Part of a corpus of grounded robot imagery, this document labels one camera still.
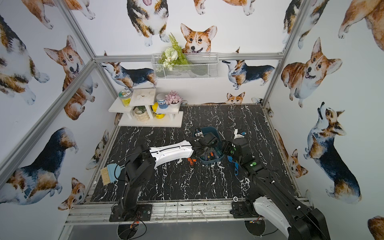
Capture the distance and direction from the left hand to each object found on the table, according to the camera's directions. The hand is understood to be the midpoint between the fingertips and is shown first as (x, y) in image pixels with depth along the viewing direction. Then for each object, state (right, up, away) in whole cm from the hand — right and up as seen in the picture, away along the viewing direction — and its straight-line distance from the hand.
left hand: (208, 143), depth 91 cm
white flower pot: (-21, +26, -1) cm, 34 cm away
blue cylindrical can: (-30, +27, +4) cm, 41 cm away
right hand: (+10, +4, -10) cm, 15 cm away
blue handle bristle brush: (-57, -17, -5) cm, 59 cm away
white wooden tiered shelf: (-39, +29, +4) cm, 49 cm away
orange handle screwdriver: (-10, -10, -1) cm, 15 cm away
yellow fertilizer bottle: (-36, +23, +10) cm, 44 cm away
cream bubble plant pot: (-48, +19, +18) cm, 55 cm away
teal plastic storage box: (+6, -5, +2) cm, 8 cm away
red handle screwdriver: (+2, -7, +1) cm, 7 cm away
